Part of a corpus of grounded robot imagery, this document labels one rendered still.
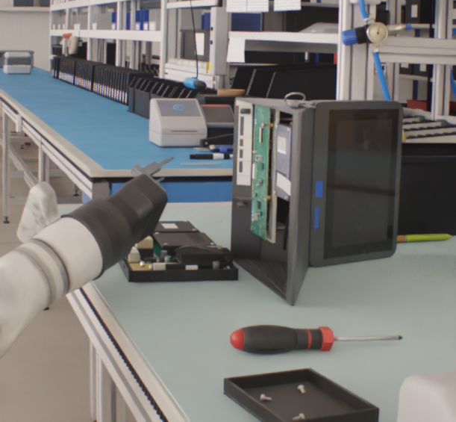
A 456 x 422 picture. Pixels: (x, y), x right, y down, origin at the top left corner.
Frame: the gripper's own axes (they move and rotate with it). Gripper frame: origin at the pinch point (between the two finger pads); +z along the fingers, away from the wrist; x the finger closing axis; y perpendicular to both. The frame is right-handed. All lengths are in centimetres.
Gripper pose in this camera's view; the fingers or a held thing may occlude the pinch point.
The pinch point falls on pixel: (168, 167)
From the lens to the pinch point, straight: 130.0
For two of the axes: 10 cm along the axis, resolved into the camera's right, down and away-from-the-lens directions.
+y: 7.2, 6.5, -2.5
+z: 6.0, -4.1, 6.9
